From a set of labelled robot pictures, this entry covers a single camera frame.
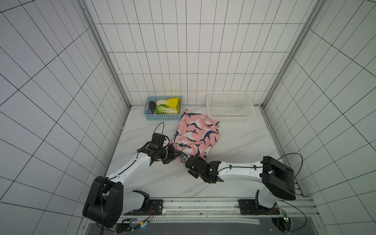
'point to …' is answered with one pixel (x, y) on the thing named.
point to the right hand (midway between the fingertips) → (188, 164)
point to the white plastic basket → (230, 107)
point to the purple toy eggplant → (152, 106)
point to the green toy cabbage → (164, 109)
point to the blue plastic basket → (150, 116)
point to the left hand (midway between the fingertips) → (178, 156)
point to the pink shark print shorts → (196, 135)
